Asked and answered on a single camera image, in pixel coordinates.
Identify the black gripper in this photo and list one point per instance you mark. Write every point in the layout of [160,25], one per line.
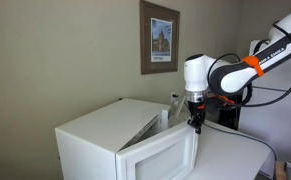
[196,111]

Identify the white microwave door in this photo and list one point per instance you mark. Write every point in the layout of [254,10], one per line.
[128,163]

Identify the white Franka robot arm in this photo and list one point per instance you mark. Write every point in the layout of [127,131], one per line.
[231,76]

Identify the white microwave oven body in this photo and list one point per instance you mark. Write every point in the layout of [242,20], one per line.
[108,123]

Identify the black stand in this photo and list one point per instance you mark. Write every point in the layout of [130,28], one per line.
[230,116]

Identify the white refrigerator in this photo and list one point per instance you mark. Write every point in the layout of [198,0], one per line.
[278,123]

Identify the light wooden board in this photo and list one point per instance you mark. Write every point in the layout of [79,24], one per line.
[280,170]

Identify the brown framed building picture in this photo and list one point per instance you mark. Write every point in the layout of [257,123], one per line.
[146,40]

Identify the black orange wrist camera mount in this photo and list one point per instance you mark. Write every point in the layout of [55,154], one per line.
[220,101]

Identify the white wall outlet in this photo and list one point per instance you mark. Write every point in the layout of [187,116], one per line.
[173,97]

